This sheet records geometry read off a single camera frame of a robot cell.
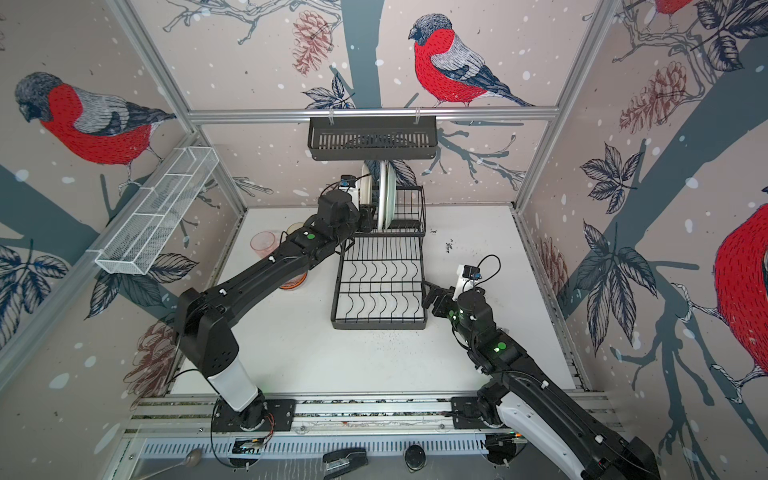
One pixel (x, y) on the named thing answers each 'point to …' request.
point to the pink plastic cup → (263, 243)
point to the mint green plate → (391, 194)
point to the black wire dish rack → (380, 275)
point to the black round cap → (414, 457)
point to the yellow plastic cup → (294, 227)
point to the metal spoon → (192, 459)
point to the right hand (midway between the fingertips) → (432, 288)
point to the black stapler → (344, 460)
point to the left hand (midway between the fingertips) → (371, 205)
